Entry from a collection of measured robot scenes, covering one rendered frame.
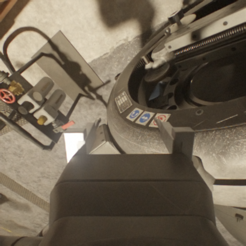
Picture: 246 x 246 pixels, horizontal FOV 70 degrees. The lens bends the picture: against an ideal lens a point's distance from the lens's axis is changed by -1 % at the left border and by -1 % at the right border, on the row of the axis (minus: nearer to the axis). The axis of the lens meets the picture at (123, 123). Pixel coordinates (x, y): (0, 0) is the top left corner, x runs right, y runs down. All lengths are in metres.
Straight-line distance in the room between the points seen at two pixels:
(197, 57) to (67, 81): 0.97
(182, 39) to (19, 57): 1.13
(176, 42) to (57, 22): 0.82
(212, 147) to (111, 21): 0.98
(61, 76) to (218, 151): 1.21
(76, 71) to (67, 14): 0.33
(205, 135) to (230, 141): 0.03
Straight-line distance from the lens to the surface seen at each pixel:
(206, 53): 0.58
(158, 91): 1.14
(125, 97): 0.48
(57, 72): 1.35
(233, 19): 0.54
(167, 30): 0.67
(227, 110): 0.29
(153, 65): 0.63
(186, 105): 0.54
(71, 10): 1.18
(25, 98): 0.95
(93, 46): 1.19
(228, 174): 0.27
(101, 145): 0.46
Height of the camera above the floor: 1.09
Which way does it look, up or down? 48 degrees down
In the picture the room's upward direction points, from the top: 170 degrees counter-clockwise
